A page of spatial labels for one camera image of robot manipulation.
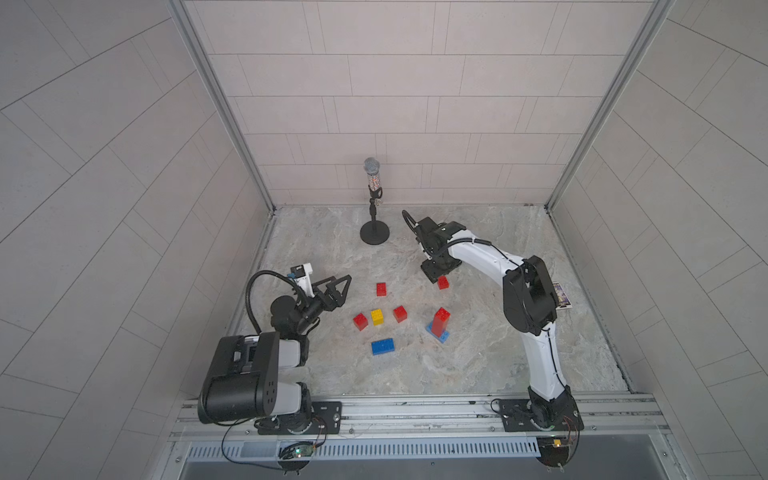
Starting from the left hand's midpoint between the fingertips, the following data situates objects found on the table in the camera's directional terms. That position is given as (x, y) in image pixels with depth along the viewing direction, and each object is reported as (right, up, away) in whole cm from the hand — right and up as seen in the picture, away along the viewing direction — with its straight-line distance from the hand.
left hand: (347, 279), depth 83 cm
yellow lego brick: (+8, -11, +1) cm, 14 cm away
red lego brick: (+3, -13, +3) cm, 13 cm away
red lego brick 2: (+15, -11, +3) cm, 19 cm away
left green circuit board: (-8, -36, -19) cm, 41 cm away
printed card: (+65, -7, +8) cm, 66 cm away
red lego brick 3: (+26, -14, +3) cm, 30 cm away
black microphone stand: (+6, +13, +24) cm, 28 cm away
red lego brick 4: (+25, -8, -8) cm, 28 cm away
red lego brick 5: (+29, -3, +11) cm, 31 cm away
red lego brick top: (+9, -5, +10) cm, 14 cm away
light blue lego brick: (+27, -17, +1) cm, 32 cm away
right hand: (+28, +1, +13) cm, 31 cm away
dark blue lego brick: (+10, -18, -2) cm, 21 cm away
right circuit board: (+51, -37, -15) cm, 64 cm away
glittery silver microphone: (+7, +32, +2) cm, 33 cm away
